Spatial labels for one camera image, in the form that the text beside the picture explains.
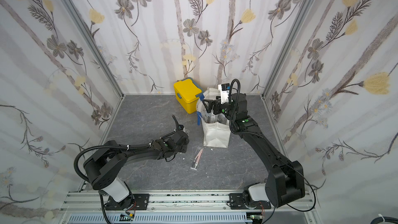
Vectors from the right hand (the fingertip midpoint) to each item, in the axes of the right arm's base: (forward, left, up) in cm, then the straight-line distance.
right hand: (213, 97), depth 74 cm
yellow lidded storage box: (+22, +15, -21) cm, 34 cm away
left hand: (-11, +13, -29) cm, 34 cm away
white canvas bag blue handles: (-9, -3, -15) cm, 18 cm away
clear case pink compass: (-19, +7, -31) cm, 37 cm away
